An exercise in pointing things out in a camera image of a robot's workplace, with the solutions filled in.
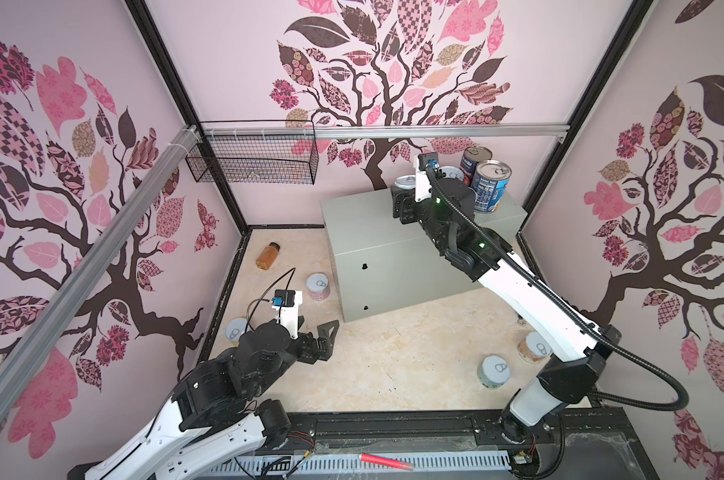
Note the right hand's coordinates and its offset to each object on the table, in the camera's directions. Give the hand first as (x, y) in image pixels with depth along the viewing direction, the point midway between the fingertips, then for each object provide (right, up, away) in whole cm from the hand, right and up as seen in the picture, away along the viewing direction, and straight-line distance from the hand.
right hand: (410, 180), depth 65 cm
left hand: (-20, -33, -1) cm, 38 cm away
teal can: (+25, -49, +14) cm, 56 cm away
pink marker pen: (-7, -66, +5) cm, 67 cm away
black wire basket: (-56, +22, +57) cm, 83 cm away
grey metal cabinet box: (-6, -19, +7) cm, 22 cm away
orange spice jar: (-47, -18, +42) cm, 66 cm away
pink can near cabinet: (-27, -27, +32) cm, 50 cm away
